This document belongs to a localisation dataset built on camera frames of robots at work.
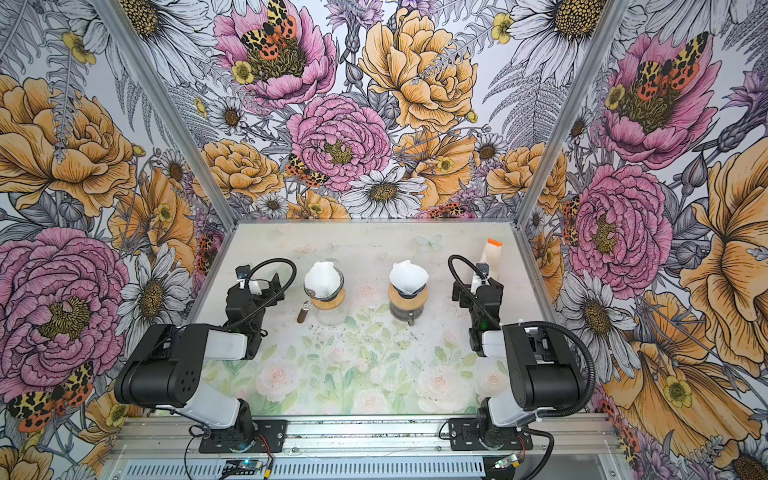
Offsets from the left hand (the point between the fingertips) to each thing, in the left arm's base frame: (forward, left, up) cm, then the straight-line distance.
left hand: (264, 284), depth 93 cm
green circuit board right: (-45, -67, -8) cm, 81 cm away
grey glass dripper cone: (-10, -18, +9) cm, 23 cm away
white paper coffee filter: (-3, -19, +7) cm, 21 cm away
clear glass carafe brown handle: (-7, -20, -9) cm, 23 cm away
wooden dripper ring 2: (-9, -44, +2) cm, 44 cm away
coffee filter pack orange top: (+10, -73, +1) cm, 73 cm away
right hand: (-1, -65, 0) cm, 65 cm away
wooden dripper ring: (-9, -22, +3) cm, 24 cm away
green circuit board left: (-45, -4, -9) cm, 46 cm away
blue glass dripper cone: (-8, -43, +5) cm, 44 cm away
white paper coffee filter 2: (-3, -44, +8) cm, 44 cm away
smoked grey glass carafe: (-11, -44, -1) cm, 46 cm away
